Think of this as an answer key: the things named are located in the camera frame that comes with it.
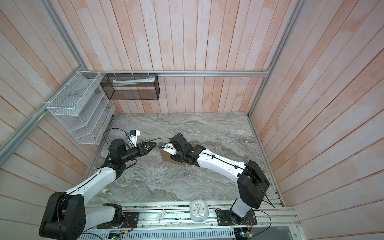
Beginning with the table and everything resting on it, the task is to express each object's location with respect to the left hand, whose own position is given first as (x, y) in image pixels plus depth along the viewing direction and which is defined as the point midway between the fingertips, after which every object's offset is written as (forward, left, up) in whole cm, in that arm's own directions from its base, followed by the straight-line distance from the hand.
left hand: (155, 146), depth 81 cm
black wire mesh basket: (+45, +23, +7) cm, 51 cm away
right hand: (+1, -11, -3) cm, 12 cm away
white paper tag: (-31, -5, -17) cm, 36 cm away
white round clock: (-29, -24, -15) cm, 41 cm away
